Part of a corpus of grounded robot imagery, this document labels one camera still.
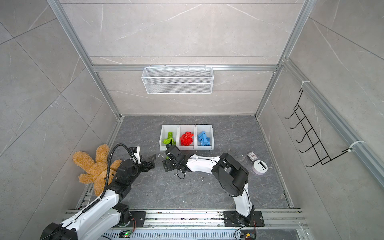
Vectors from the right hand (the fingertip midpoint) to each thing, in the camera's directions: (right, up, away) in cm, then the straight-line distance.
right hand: (168, 162), depth 91 cm
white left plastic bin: (-5, +20, +16) cm, 26 cm away
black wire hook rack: (+71, +18, -22) cm, 77 cm away
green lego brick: (-3, +12, +9) cm, 15 cm away
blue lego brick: (+22, +13, +5) cm, 26 cm away
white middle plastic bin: (+8, +20, +13) cm, 25 cm away
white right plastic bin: (+27, +20, +17) cm, 37 cm away
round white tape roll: (+56, -3, -2) cm, 56 cm away
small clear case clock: (+54, +3, +4) cm, 54 cm away
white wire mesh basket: (+5, +54, +10) cm, 55 cm away
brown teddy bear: (-38, -2, -9) cm, 39 cm away
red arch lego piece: (+11, +14, +7) cm, 19 cm away
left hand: (-10, +7, -7) cm, 14 cm away
